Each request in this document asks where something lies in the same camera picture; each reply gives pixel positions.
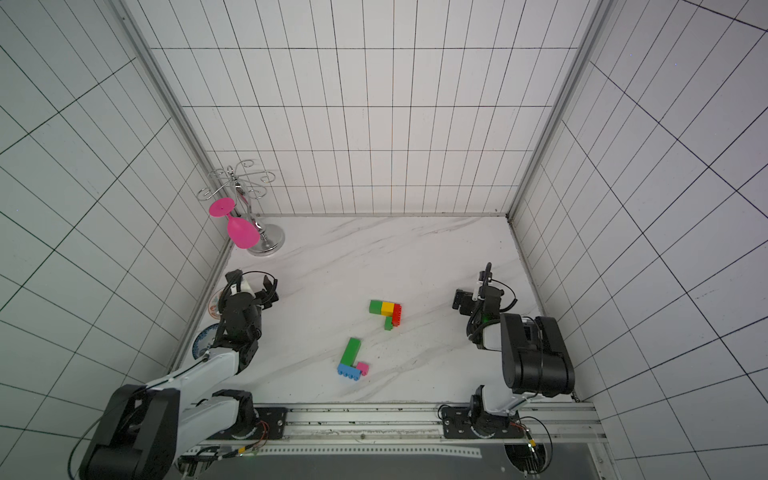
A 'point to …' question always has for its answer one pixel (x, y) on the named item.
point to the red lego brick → (397, 314)
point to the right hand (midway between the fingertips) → (476, 287)
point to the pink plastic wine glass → (242, 232)
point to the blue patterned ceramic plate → (205, 340)
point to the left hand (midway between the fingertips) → (252, 285)
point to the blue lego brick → (349, 371)
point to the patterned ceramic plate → (213, 306)
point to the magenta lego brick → (363, 367)
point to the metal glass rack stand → (271, 239)
